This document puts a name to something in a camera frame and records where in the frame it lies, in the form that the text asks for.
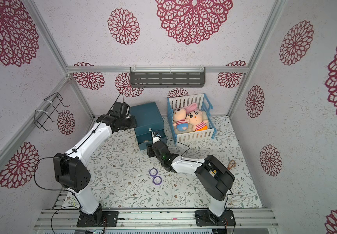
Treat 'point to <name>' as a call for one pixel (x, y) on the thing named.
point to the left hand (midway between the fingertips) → (135, 123)
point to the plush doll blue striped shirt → (180, 120)
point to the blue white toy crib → (204, 105)
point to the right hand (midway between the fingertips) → (154, 143)
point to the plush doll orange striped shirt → (194, 117)
